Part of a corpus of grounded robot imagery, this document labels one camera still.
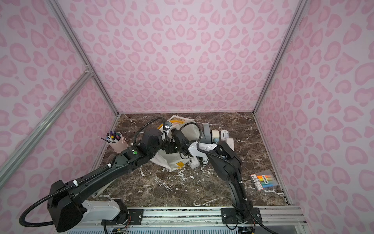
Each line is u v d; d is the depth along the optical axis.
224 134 1.03
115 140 0.89
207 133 0.95
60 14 0.71
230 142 1.08
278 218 0.73
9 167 0.50
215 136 0.98
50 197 0.38
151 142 0.55
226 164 0.53
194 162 0.90
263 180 0.84
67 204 0.38
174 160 0.87
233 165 0.50
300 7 0.70
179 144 0.77
